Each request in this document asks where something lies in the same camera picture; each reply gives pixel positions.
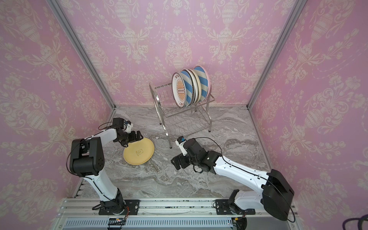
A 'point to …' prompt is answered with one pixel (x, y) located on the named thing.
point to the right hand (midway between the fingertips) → (178, 157)
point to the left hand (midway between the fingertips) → (137, 138)
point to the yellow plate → (139, 152)
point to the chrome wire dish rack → (179, 122)
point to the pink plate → (207, 94)
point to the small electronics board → (112, 221)
